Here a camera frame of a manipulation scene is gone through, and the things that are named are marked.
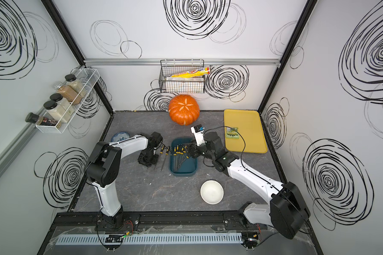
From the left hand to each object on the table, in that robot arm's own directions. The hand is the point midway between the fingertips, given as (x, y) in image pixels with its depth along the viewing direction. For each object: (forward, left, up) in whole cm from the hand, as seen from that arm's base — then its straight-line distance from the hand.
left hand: (149, 165), depth 93 cm
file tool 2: (+7, -10, +2) cm, 12 cm away
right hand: (+2, -23, +22) cm, 32 cm away
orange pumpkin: (+34, -19, +14) cm, 41 cm away
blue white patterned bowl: (+18, +23, +4) cm, 29 cm away
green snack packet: (+24, -52, +3) cm, 57 cm away
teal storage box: (-1, -24, +1) cm, 24 cm away
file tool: (+8, -6, +1) cm, 10 cm away
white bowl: (-15, -36, +2) cm, 39 cm away
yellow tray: (+35, -66, 0) cm, 75 cm away
